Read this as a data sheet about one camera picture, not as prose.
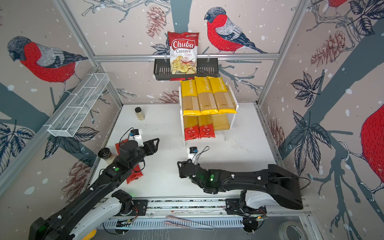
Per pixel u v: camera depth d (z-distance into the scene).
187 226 0.69
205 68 0.95
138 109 1.04
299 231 0.65
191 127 0.84
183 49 0.85
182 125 0.78
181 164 0.72
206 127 0.84
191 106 0.72
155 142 0.75
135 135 0.68
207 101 0.74
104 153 0.81
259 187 0.44
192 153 0.68
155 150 0.71
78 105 0.78
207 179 0.57
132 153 0.60
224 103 0.73
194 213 0.73
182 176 0.66
